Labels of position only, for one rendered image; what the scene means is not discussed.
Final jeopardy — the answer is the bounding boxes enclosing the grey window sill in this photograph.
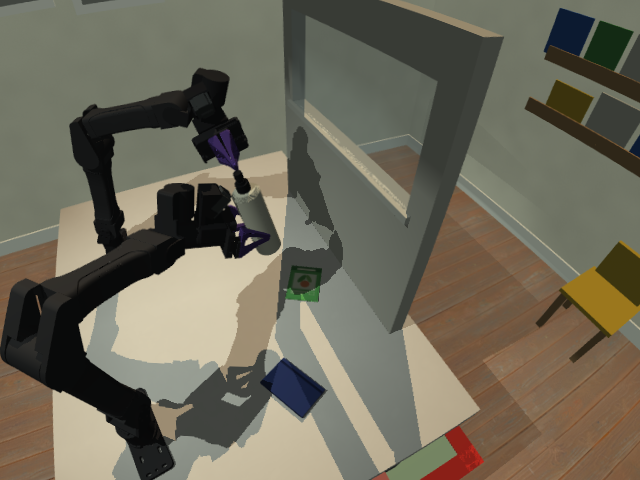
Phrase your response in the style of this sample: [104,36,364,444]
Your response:
[287,99,410,225]

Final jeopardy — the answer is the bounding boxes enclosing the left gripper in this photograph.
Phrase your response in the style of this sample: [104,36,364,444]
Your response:
[192,117,248,171]

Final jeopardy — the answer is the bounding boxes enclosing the clear glass window pane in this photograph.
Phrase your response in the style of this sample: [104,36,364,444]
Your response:
[291,9,438,212]

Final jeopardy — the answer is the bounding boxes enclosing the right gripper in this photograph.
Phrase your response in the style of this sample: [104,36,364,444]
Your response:
[194,205,270,259]

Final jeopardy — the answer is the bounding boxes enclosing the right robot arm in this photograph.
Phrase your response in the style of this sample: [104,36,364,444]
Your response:
[0,183,232,480]

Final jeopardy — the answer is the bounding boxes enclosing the grey wall section with window opening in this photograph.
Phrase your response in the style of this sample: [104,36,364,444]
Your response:
[283,0,504,334]

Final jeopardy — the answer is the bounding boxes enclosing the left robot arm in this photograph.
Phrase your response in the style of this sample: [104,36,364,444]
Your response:
[69,68,230,254]

